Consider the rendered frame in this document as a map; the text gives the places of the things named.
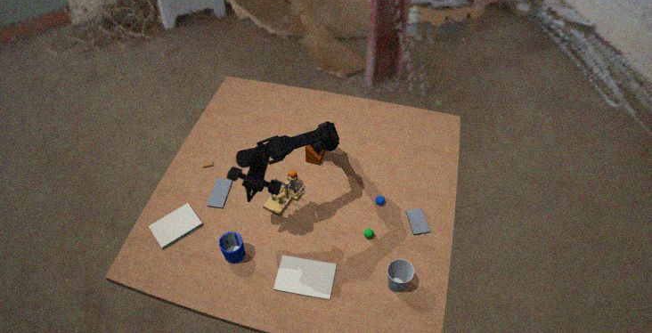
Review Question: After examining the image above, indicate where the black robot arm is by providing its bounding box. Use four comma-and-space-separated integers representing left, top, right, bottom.
236, 121, 339, 191

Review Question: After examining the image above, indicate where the green ball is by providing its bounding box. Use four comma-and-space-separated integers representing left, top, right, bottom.
363, 229, 374, 239

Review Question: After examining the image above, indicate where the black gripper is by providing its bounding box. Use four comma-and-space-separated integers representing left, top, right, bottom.
226, 165, 281, 202

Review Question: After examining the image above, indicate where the blue cup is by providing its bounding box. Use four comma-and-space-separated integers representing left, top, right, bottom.
219, 231, 245, 264

